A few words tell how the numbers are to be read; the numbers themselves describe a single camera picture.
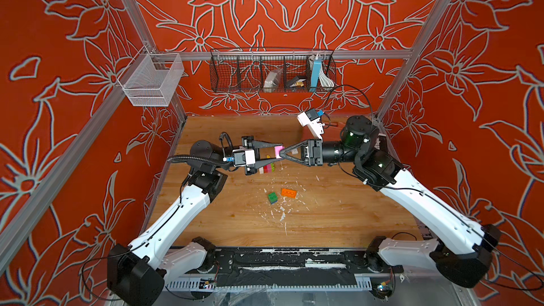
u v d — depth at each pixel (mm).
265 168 949
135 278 369
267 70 1001
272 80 914
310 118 512
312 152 475
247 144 517
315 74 876
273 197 869
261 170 949
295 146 500
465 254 386
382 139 1068
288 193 898
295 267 727
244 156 438
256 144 510
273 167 954
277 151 508
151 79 931
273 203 873
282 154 498
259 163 515
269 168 949
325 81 914
